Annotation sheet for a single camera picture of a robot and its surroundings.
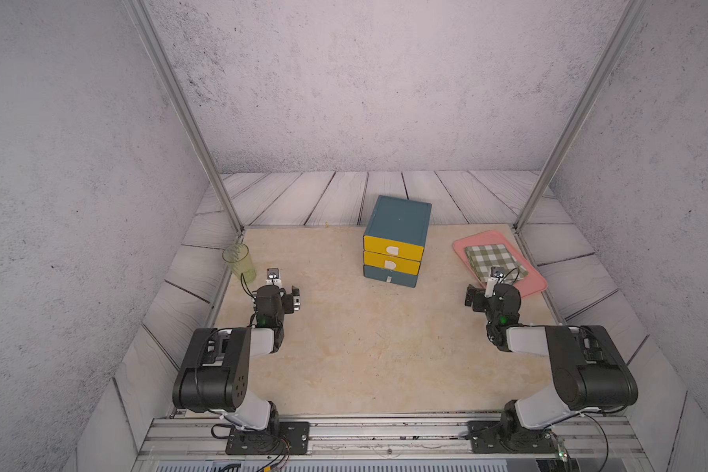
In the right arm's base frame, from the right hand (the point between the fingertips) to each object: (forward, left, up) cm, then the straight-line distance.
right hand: (489, 285), depth 94 cm
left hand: (-1, +66, +1) cm, 66 cm away
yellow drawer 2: (+5, +31, +6) cm, 32 cm away
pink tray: (+8, -20, -10) cm, 24 cm away
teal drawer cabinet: (+15, +28, +15) cm, 35 cm away
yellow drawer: (+5, +30, +13) cm, 33 cm away
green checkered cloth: (+16, -5, -6) cm, 18 cm away
